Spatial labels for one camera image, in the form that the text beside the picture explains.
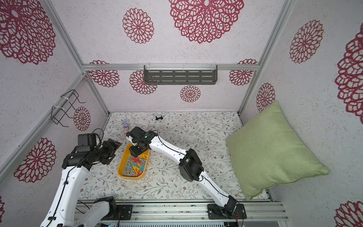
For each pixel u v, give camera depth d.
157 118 1.17
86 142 0.56
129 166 0.88
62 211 0.39
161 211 0.75
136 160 0.90
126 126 1.08
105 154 0.64
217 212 0.73
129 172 0.85
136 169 0.88
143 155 0.92
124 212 0.73
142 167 0.88
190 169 0.58
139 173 0.86
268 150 0.68
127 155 0.93
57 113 0.73
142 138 0.66
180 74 0.93
